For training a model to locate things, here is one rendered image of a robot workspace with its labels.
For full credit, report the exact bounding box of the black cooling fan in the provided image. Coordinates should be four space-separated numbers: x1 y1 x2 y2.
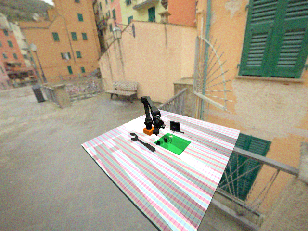
170 121 180 132

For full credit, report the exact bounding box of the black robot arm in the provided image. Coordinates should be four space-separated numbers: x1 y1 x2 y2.
141 96 165 130

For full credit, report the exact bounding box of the green circuit board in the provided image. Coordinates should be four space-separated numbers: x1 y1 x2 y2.
154 133 191 155

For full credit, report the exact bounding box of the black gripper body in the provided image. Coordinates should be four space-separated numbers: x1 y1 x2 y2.
153 122 159 134

